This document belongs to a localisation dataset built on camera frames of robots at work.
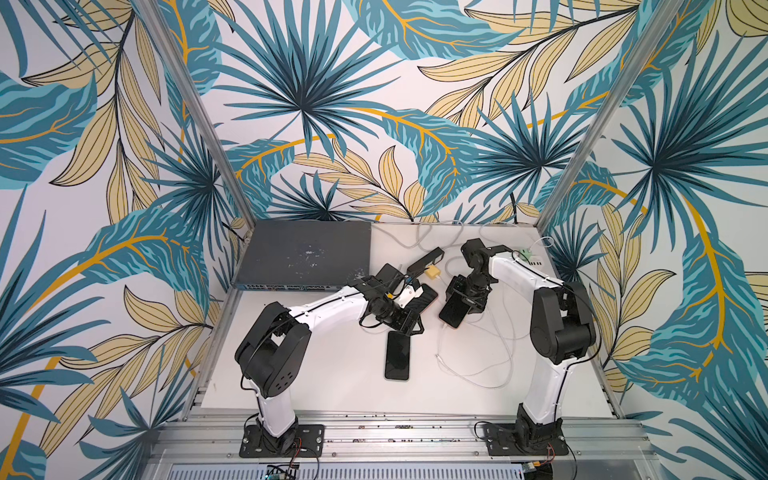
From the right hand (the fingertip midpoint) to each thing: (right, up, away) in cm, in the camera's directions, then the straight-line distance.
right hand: (438, 308), depth 93 cm
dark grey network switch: (-45, +16, +11) cm, 49 cm away
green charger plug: (+32, +17, +11) cm, 38 cm away
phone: (-7, +4, -12) cm, 14 cm away
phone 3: (-13, -15, -6) cm, 21 cm away
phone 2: (+5, -1, 0) cm, 5 cm away
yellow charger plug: (0, +10, +13) cm, 17 cm away
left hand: (-9, -4, -9) cm, 13 cm away
